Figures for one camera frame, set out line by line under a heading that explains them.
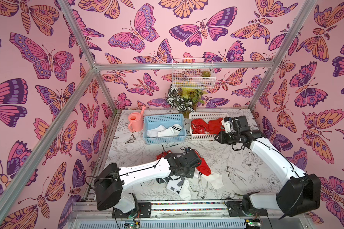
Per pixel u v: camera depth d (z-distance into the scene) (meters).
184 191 0.79
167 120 1.09
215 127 1.03
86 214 0.74
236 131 0.70
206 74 0.92
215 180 0.84
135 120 1.00
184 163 0.58
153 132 1.04
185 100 0.93
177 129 1.06
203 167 0.86
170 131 1.02
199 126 1.03
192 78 1.06
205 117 1.10
